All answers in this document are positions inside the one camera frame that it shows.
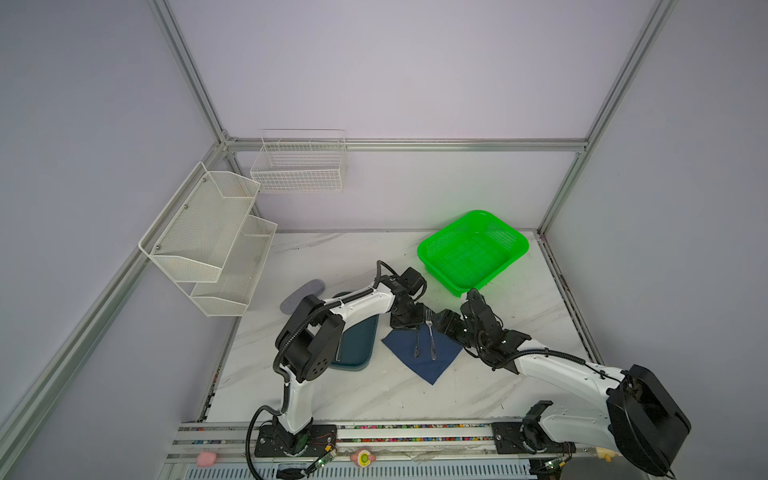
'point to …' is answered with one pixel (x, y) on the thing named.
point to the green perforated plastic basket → (470, 251)
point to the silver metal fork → (432, 343)
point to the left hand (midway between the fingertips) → (419, 328)
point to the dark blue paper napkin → (402, 343)
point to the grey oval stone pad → (312, 287)
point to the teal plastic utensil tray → (356, 345)
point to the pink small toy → (206, 459)
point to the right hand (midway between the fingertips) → (434, 321)
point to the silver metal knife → (417, 349)
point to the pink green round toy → (363, 458)
